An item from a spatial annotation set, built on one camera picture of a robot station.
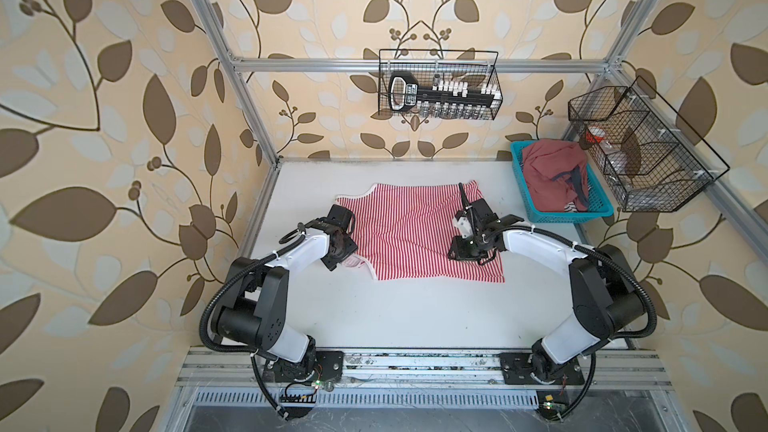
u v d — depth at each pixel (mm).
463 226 844
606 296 452
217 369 758
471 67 911
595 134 806
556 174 1069
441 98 838
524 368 735
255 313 444
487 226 691
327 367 741
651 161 731
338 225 724
